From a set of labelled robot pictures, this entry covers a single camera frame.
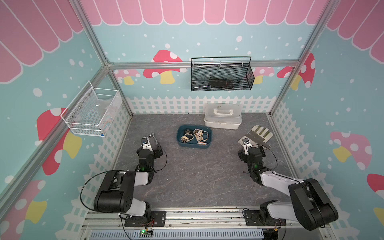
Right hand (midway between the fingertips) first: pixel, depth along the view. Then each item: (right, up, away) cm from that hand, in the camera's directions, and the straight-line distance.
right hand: (251, 146), depth 91 cm
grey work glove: (+11, +6, +16) cm, 20 cm away
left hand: (-61, 0, +2) cm, 61 cm away
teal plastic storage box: (-45, +9, +15) cm, 48 cm away
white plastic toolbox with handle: (-15, +20, +13) cm, 28 cm away
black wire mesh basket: (-23, +43, +1) cm, 48 cm away
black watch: (-39, +10, +15) cm, 43 cm away
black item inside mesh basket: (-20, +38, -3) cm, 43 cm away
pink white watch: (-32, +7, +12) cm, 35 cm away
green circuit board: (-59, -41, -18) cm, 74 cm away
